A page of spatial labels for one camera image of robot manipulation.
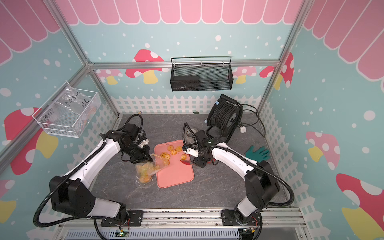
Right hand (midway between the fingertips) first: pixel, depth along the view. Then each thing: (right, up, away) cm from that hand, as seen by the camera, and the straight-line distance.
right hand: (199, 158), depth 86 cm
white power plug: (+32, +16, +21) cm, 41 cm away
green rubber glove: (+40, 0, +9) cm, 42 cm away
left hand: (-25, -1, -8) cm, 27 cm away
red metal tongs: (-8, -4, +7) cm, 12 cm away
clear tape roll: (-6, +13, +2) cm, 15 cm away
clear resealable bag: (-33, -9, +4) cm, 34 cm away
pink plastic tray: (-14, -10, +4) cm, 17 cm away
